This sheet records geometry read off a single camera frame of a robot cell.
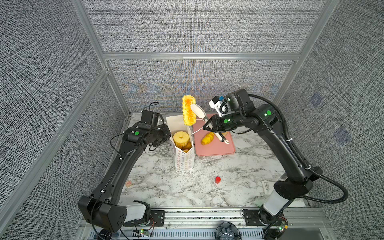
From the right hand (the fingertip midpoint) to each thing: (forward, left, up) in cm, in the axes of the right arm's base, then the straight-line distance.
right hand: (205, 125), depth 64 cm
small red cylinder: (-10, -8, -35) cm, 37 cm away
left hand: (+4, +16, -10) cm, 19 cm away
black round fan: (-34, -10, -35) cm, 50 cm away
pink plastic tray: (+13, -9, -37) cm, 40 cm away
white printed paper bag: (-5, +10, -21) cm, 24 cm away
